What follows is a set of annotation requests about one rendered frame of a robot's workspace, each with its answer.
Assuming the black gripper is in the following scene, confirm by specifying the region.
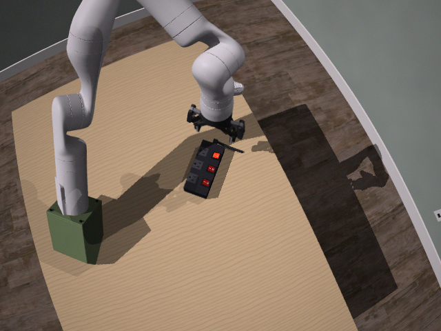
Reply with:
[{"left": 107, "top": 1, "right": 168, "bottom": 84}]
[{"left": 187, "top": 104, "right": 245, "bottom": 143}]

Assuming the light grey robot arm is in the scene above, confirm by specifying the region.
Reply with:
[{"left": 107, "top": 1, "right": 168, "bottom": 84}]
[{"left": 52, "top": 0, "right": 245, "bottom": 216}]

